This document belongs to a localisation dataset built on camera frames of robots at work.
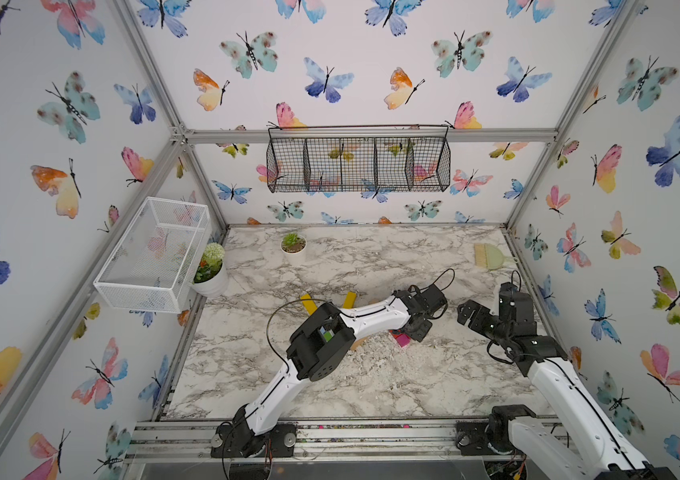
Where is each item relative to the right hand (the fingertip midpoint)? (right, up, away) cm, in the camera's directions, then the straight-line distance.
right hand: (477, 311), depth 82 cm
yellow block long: (-48, -2, +19) cm, 52 cm away
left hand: (-13, -7, +10) cm, 18 cm away
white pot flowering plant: (-77, +8, +9) cm, 78 cm away
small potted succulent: (-54, +18, +22) cm, 61 cm away
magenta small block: (-19, -10, +7) cm, 22 cm away
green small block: (-39, 0, -24) cm, 46 cm away
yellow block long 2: (-35, 0, +16) cm, 39 cm away
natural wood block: (-32, -11, +7) cm, 35 cm away
